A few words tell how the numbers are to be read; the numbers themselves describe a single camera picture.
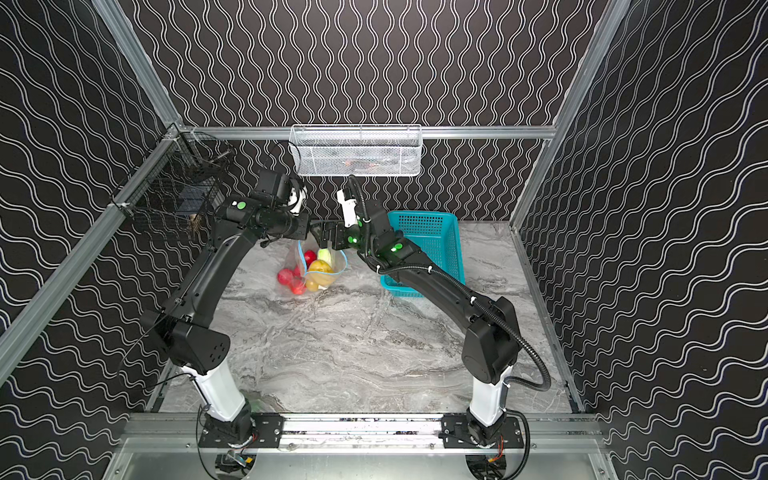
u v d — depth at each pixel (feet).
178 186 3.05
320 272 2.94
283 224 2.13
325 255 3.11
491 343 1.50
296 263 2.82
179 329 1.45
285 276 3.23
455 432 2.42
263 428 2.46
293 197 2.10
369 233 1.95
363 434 2.49
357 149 4.12
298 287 3.09
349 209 2.25
